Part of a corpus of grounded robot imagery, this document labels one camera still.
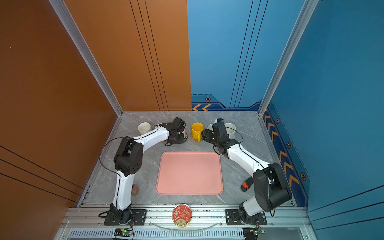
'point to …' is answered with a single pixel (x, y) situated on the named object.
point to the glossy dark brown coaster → (185, 138)
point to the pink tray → (189, 172)
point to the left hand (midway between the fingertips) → (180, 139)
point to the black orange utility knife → (246, 185)
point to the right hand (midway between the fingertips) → (204, 133)
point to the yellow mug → (197, 129)
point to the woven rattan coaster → (194, 139)
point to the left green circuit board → (124, 232)
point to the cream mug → (144, 128)
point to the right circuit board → (252, 233)
